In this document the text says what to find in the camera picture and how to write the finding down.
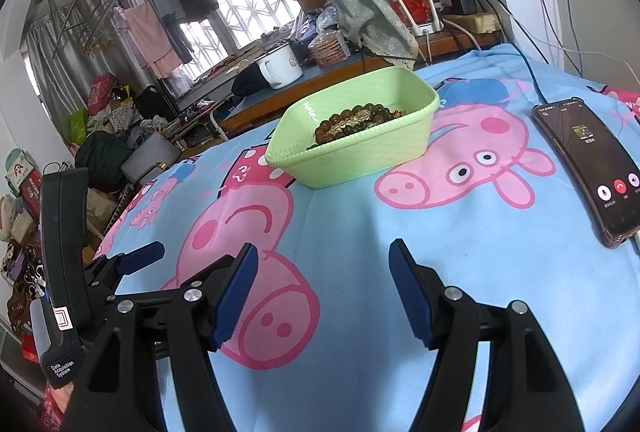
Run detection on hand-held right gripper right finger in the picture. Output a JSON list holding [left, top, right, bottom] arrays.
[[388, 238, 586, 432]]

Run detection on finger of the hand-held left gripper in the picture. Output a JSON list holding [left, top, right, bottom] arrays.
[[85, 241, 166, 295]]

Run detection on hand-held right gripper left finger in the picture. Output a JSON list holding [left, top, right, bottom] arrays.
[[62, 242, 260, 432]]

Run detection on green plastic basket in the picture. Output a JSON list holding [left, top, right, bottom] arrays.
[[265, 66, 441, 189]]

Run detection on yellow amber bead bracelet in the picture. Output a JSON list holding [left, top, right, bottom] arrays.
[[332, 109, 373, 133]]

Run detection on brown wooden bead bracelet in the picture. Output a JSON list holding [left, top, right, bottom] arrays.
[[314, 102, 396, 145]]

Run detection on person's left forearm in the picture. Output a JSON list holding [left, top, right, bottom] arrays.
[[40, 384, 76, 432]]

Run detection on red and white carton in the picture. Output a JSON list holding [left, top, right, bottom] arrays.
[[5, 149, 43, 208]]

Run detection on dark green bag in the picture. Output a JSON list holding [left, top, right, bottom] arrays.
[[75, 132, 133, 188]]

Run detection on blue cartoon printed blanket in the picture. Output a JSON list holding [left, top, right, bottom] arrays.
[[92, 43, 640, 432]]

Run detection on grey storage box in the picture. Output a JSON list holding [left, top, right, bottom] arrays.
[[120, 131, 182, 185]]

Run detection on green plastic bag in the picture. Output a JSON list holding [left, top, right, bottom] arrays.
[[67, 107, 90, 145]]

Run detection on black bag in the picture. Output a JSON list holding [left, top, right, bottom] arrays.
[[135, 84, 178, 123]]

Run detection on red plastic bag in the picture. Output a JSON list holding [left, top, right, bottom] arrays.
[[87, 73, 118, 115]]

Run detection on dark folded clothing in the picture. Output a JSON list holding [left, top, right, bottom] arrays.
[[231, 62, 271, 98]]

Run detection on pink hanging garment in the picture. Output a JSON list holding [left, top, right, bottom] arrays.
[[112, 1, 183, 80]]

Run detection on white enamel pot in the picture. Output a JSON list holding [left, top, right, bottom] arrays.
[[256, 43, 304, 90]]

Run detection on blue-topped wooden desk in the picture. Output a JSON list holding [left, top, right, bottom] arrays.
[[217, 29, 501, 138]]

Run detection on round snack pack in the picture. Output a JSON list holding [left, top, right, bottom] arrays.
[[307, 29, 351, 67]]

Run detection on white router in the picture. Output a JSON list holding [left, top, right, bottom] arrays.
[[372, 0, 446, 37]]

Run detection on beige box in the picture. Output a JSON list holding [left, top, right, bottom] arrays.
[[442, 12, 501, 35]]

